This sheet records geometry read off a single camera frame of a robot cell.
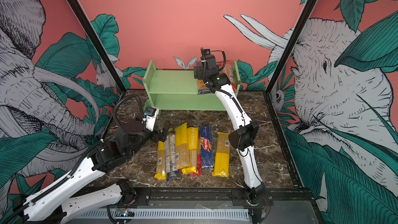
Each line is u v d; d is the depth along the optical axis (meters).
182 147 0.84
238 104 0.57
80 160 0.44
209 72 0.63
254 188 0.64
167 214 0.70
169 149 0.84
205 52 0.68
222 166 0.82
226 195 0.75
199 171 0.80
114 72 1.10
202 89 0.80
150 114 0.54
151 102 0.88
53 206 0.40
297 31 0.86
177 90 0.87
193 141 0.86
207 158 0.83
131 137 0.46
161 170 0.80
